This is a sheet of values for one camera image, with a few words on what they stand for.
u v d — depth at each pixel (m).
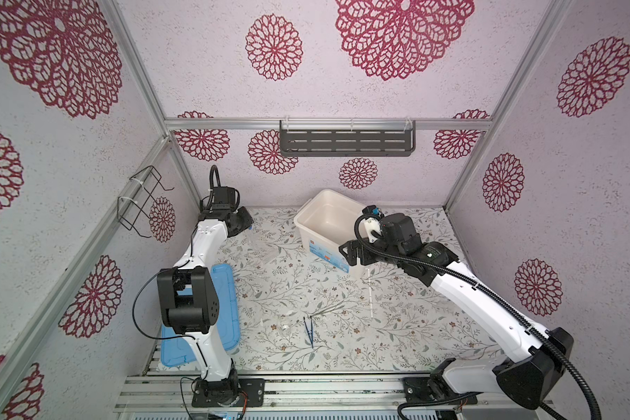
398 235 0.54
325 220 1.13
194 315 0.49
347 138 0.95
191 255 0.53
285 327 0.87
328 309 0.90
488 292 0.45
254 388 0.75
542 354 0.39
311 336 0.84
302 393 0.76
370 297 0.92
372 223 0.65
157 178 0.85
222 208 0.72
